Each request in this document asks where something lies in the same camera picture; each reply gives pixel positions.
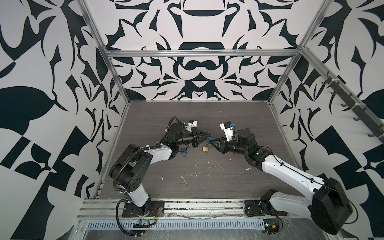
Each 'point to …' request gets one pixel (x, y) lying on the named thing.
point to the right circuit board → (271, 226)
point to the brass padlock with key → (205, 149)
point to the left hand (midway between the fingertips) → (213, 132)
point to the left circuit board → (143, 223)
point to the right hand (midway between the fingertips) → (211, 141)
